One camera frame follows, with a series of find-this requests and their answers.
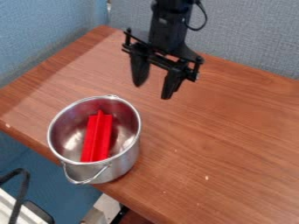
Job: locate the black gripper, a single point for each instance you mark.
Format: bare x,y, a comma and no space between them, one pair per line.
162,48

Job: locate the metal pot with handles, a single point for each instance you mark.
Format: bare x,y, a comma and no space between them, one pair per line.
66,138

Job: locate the red block object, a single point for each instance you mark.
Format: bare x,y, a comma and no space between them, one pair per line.
98,137

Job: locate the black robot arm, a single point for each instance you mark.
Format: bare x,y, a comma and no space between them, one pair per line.
198,16

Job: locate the white device under table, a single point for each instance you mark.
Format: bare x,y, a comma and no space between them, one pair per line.
31,213

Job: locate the white table bracket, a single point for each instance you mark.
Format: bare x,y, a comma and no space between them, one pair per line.
107,211

